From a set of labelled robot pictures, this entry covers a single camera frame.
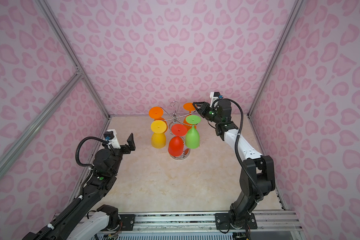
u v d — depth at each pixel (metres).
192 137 0.76
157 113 0.77
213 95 0.75
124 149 0.68
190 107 0.80
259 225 0.72
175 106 0.82
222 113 0.64
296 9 0.70
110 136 0.62
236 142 0.53
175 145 0.75
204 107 0.72
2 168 0.52
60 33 0.77
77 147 0.50
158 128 0.70
